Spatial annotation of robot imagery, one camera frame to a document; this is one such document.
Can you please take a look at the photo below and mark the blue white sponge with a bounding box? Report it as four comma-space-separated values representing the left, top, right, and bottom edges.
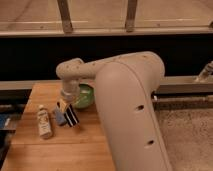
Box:
53, 107, 67, 126

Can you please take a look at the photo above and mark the white plastic bottle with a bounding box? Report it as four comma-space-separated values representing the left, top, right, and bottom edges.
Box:
37, 105, 53, 139

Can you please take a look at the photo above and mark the metal post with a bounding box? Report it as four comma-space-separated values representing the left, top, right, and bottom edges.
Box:
125, 0, 138, 32
57, 0, 73, 34

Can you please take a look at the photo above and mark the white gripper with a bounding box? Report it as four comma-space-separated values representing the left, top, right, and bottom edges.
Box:
59, 90, 77, 112

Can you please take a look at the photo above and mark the grey object at right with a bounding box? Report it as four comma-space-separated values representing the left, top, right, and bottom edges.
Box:
195, 60, 213, 82

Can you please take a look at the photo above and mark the green bowl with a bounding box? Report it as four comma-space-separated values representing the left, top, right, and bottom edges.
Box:
73, 84, 94, 109

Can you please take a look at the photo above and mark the black striped eraser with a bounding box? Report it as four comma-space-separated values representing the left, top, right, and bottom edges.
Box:
57, 102, 79, 127

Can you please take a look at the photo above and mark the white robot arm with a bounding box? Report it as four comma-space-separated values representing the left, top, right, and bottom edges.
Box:
56, 51, 172, 171

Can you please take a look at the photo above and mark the right metal post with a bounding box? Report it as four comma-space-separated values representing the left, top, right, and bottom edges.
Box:
125, 0, 138, 32

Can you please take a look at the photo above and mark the left metal post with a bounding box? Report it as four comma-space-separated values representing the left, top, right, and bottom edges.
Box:
57, 0, 73, 34

